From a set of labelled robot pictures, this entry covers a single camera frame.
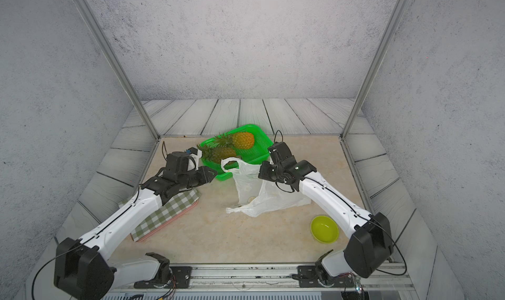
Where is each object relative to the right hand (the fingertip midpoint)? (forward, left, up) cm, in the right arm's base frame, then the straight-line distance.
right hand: (260, 171), depth 79 cm
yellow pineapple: (+29, +11, -12) cm, 34 cm away
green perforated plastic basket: (+28, +3, -22) cm, 36 cm away
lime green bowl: (-15, -27, -21) cm, 37 cm away
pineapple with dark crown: (+17, +22, -10) cm, 30 cm away
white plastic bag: (-10, +1, -1) cm, 10 cm away
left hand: (0, +17, -1) cm, 17 cm away
